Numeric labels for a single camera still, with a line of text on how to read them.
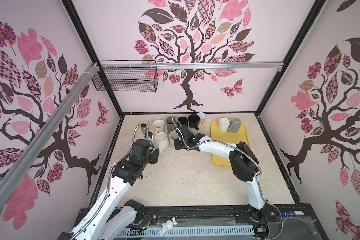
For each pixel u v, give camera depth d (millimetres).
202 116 1108
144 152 560
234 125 1035
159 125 1037
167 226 687
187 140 723
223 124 1035
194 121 1033
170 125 1014
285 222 717
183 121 1041
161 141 952
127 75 948
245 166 525
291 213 731
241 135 1078
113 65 914
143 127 1008
